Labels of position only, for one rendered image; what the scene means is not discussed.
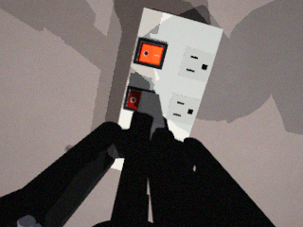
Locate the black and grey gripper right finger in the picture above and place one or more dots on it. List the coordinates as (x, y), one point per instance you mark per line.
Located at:
(218, 200)

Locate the white power strip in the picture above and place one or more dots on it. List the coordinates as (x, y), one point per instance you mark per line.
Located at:
(173, 57)

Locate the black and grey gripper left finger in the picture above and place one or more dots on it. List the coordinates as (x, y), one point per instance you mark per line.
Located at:
(52, 197)

